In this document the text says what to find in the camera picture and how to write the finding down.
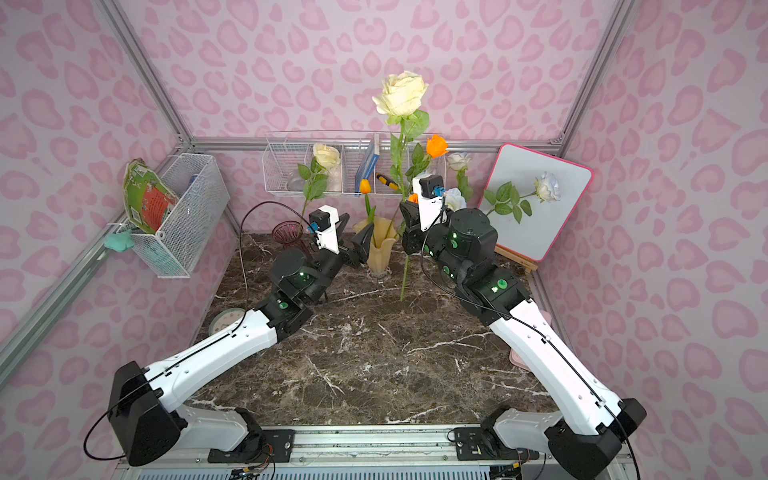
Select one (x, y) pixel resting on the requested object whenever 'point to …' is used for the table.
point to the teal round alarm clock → (225, 319)
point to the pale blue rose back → (508, 200)
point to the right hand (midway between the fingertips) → (400, 204)
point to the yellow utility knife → (388, 181)
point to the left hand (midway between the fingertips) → (356, 214)
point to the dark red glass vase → (291, 233)
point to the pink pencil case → (516, 360)
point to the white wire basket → (201, 191)
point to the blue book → (366, 168)
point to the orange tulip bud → (365, 188)
